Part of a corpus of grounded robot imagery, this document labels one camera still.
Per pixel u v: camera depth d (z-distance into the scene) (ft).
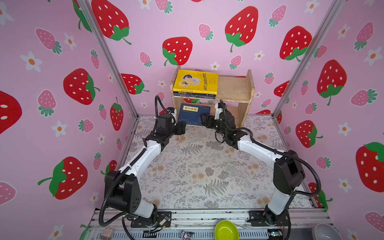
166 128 2.10
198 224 2.40
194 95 2.29
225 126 2.09
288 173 1.54
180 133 2.52
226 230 2.31
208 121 2.45
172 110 2.41
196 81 2.35
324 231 2.18
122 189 1.42
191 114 2.87
